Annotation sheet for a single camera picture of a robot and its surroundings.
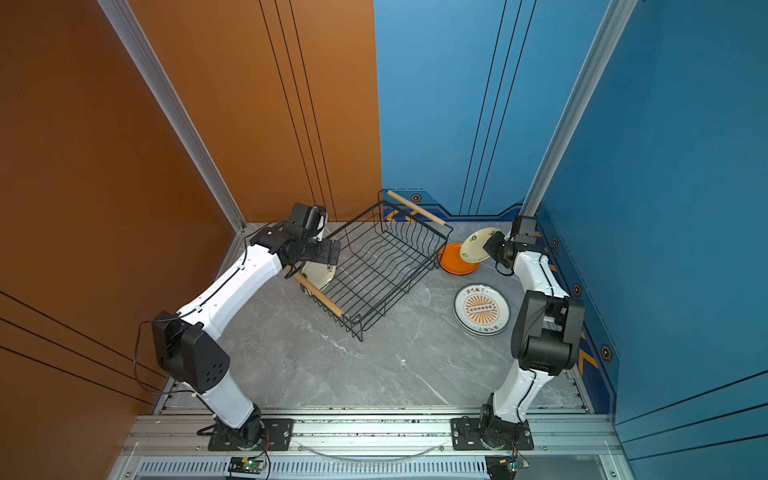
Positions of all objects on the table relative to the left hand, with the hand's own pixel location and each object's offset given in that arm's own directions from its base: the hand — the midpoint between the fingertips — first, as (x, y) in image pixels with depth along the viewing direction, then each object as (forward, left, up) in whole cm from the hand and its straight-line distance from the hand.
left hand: (324, 245), depth 85 cm
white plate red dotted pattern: (-9, -48, -19) cm, 52 cm away
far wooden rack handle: (-17, -3, -2) cm, 17 cm away
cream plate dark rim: (+1, +4, -15) cm, 16 cm away
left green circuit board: (-50, +15, -24) cm, 57 cm away
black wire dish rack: (+13, -18, -19) cm, 29 cm away
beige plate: (+9, -47, -12) cm, 49 cm away
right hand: (+7, -50, -6) cm, 51 cm away
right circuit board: (-50, -47, -23) cm, 72 cm away
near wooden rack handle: (+16, -32, -3) cm, 36 cm away
